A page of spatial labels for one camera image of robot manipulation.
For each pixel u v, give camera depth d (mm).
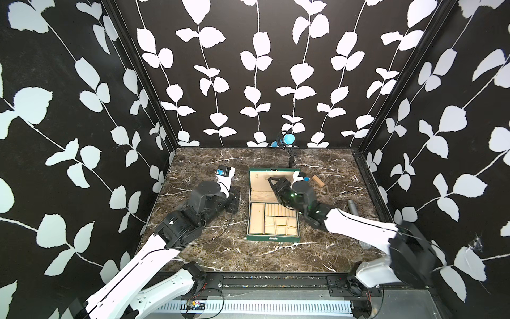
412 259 427
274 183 747
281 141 924
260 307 701
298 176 760
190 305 706
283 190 701
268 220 877
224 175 548
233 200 563
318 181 1061
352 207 948
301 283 759
